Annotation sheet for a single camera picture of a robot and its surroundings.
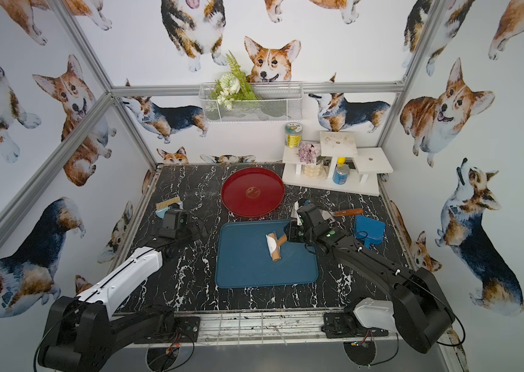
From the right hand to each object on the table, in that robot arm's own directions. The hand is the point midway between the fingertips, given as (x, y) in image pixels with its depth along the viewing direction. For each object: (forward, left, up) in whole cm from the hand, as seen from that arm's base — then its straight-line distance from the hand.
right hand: (293, 223), depth 85 cm
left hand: (+2, +38, -2) cm, 38 cm away
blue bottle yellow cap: (+29, -24, -5) cm, 38 cm away
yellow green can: (+40, -2, +9) cm, 41 cm away
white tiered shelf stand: (+29, -32, +1) cm, 43 cm away
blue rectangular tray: (-9, +19, -12) cm, 24 cm away
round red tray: (+24, +18, -13) cm, 32 cm away
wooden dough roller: (-5, +5, -5) cm, 9 cm away
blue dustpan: (+4, -33, -15) cm, 36 cm away
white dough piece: (-4, +8, -9) cm, 13 cm away
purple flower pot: (+33, -10, -6) cm, 35 cm away
